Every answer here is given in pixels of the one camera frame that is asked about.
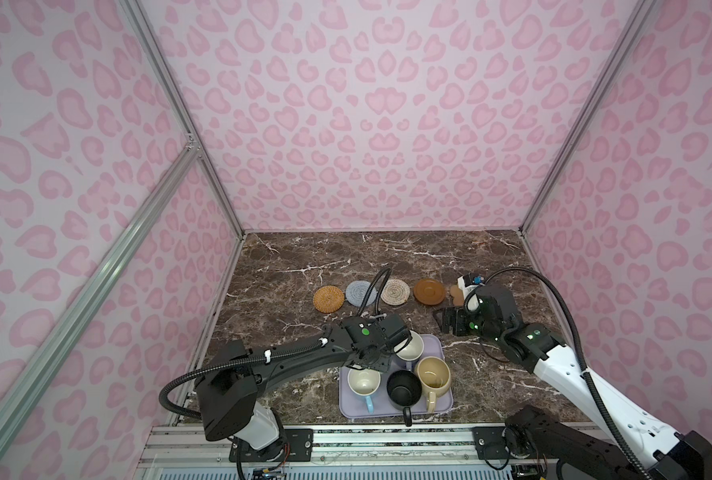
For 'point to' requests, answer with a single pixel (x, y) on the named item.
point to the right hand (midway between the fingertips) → (447, 311)
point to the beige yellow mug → (435, 377)
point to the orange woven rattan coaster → (328, 299)
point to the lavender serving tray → (353, 406)
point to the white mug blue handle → (364, 382)
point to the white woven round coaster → (395, 292)
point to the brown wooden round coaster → (429, 291)
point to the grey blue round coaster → (356, 293)
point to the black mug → (403, 389)
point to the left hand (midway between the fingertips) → (379, 354)
